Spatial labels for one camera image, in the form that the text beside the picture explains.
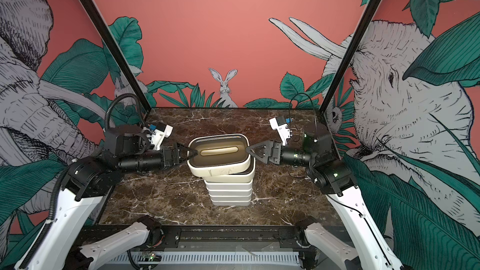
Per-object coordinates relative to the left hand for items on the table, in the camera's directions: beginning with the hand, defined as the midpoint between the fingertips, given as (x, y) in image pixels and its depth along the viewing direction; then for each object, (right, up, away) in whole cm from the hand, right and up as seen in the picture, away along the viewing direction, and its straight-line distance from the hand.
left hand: (192, 156), depth 57 cm
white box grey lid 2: (+15, -17, +16) cm, 28 cm away
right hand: (+18, +2, -2) cm, 19 cm away
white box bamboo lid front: (+11, -23, +21) cm, 33 cm away
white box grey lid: (+11, -12, +9) cm, 19 cm away
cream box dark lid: (+17, -7, +3) cm, 19 cm away
